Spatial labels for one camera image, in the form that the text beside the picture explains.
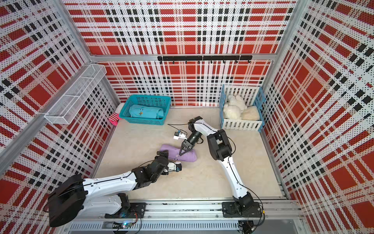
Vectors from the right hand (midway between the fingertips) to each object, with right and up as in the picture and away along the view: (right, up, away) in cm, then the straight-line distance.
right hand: (185, 152), depth 90 cm
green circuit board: (-30, -31, -20) cm, 48 cm away
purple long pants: (-7, 0, -3) cm, 7 cm away
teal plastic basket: (-22, +36, +29) cm, 51 cm away
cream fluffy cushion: (+49, +26, +20) cm, 59 cm away
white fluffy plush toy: (+34, +30, +12) cm, 47 cm away
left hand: (-11, 0, -4) cm, 12 cm away
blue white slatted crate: (+52, +40, +24) cm, 70 cm away
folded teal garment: (-34, +28, +18) cm, 47 cm away
